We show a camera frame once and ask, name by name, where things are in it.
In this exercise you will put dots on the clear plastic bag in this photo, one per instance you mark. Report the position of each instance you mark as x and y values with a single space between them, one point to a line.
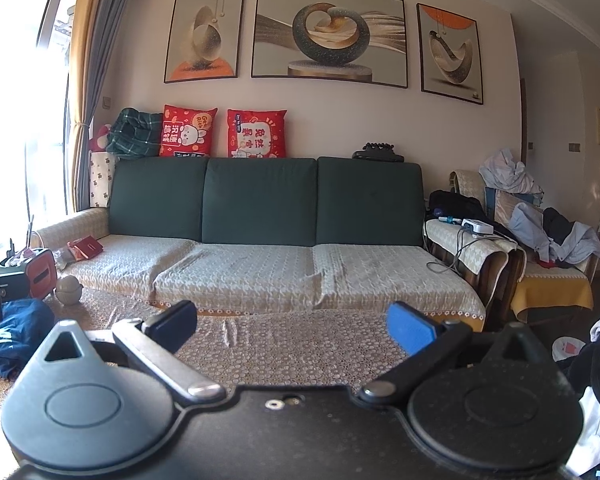
64 257

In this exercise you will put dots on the red rabbit print cushion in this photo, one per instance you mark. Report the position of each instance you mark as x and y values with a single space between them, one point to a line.
187 132
256 134

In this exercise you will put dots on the beige patterned armchair cover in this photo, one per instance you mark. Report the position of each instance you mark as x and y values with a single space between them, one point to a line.
480 255

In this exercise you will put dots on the beige lace sofa cover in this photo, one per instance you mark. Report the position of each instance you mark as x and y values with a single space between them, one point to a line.
260 275

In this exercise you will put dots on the grey curtain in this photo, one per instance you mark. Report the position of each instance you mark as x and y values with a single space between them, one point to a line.
111 20

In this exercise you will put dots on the framed egg sculpture painting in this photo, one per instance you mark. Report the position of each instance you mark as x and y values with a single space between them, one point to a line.
205 35

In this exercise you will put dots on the framed crescent sculpture painting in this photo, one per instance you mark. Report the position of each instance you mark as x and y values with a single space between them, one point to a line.
450 55

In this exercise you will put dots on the pale crumpled shirt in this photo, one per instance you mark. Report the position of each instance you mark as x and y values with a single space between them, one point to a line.
510 172

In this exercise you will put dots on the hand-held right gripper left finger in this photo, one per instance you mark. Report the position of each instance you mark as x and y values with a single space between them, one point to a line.
172 326

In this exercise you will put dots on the black ornament with beads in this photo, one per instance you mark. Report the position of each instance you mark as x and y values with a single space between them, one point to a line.
377 154

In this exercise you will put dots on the white power strip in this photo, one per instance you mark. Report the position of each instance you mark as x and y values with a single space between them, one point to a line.
477 227

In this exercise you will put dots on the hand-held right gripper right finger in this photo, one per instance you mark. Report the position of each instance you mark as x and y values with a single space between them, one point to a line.
410 330

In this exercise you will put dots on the blue garment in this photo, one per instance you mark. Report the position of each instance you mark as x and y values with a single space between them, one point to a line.
15 335

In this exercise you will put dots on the black bag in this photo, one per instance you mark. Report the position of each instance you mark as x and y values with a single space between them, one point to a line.
455 204

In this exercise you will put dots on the green sofa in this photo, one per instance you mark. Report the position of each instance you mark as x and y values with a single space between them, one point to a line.
260 200

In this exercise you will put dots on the orange and grey case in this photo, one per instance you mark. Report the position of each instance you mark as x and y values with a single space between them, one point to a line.
42 275

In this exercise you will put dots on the blue and white small device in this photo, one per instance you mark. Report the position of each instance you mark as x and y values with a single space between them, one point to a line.
447 220

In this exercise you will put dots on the round beige lidded jar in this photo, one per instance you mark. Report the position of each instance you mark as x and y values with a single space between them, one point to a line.
69 291

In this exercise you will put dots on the yellow seat cloth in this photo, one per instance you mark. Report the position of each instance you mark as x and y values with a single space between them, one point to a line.
550 292

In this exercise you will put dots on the black crumpled garment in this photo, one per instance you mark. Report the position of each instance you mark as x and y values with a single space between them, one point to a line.
560 230

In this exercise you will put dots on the pink plush toy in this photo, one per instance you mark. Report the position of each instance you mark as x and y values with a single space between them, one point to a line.
99 140

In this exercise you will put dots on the pile of clothes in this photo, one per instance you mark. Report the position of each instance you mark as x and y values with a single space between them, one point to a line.
527 225

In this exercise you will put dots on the sliding glass window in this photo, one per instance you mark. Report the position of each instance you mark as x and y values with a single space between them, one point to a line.
10 110

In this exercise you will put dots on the orange curtain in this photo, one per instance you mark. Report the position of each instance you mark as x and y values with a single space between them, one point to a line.
87 0

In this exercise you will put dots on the white bear print cushion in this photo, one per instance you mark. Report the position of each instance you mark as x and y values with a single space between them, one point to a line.
101 180

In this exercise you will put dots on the green plaid blanket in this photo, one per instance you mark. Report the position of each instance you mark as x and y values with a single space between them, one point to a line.
132 132

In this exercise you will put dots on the red booklet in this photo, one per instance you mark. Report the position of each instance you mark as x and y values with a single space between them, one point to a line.
86 248

